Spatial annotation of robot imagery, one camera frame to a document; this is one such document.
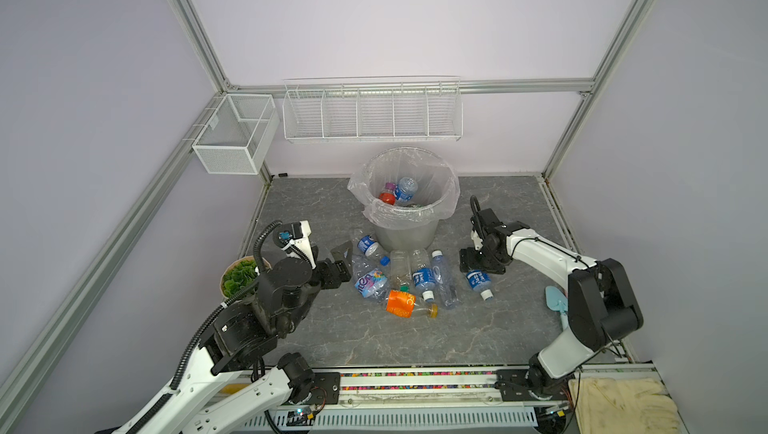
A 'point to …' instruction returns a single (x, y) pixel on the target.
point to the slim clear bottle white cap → (444, 281)
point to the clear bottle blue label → (424, 277)
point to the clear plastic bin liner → (438, 191)
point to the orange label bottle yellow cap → (403, 304)
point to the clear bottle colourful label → (373, 284)
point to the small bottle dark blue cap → (363, 263)
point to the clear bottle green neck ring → (400, 270)
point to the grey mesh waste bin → (389, 239)
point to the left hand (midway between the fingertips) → (337, 252)
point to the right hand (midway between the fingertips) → (475, 269)
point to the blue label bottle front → (405, 190)
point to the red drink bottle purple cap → (388, 195)
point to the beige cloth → (618, 405)
